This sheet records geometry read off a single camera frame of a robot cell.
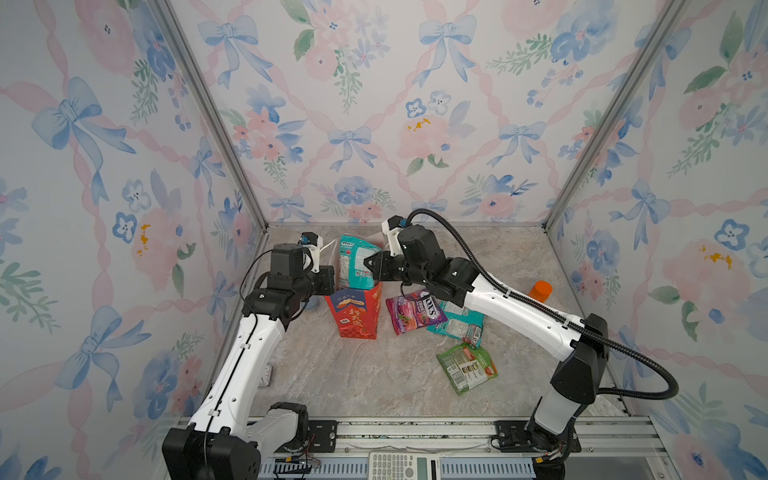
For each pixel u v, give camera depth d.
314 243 0.67
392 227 0.66
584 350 0.43
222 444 0.37
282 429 0.61
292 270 0.55
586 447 0.73
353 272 0.74
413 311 0.94
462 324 0.90
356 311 0.80
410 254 0.56
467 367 0.84
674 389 0.39
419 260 0.55
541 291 0.90
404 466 0.69
